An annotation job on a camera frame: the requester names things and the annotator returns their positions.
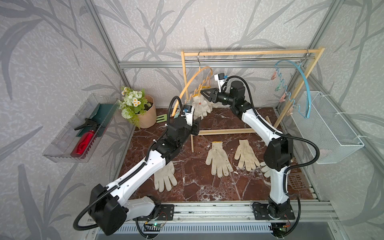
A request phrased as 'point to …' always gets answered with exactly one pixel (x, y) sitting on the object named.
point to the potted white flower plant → (139, 108)
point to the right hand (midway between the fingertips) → (202, 91)
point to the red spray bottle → (84, 144)
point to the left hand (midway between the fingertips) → (197, 116)
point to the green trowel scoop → (99, 120)
